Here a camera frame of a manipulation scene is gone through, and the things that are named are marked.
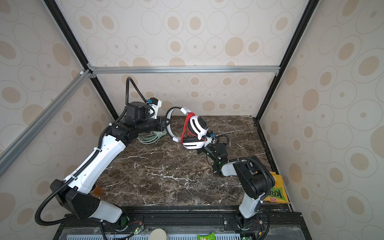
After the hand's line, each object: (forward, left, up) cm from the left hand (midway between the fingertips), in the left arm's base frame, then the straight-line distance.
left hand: (173, 118), depth 69 cm
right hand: (+2, -9, -17) cm, 19 cm away
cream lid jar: (-43, +6, -28) cm, 52 cm away
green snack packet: (-43, -18, -33) cm, 57 cm away
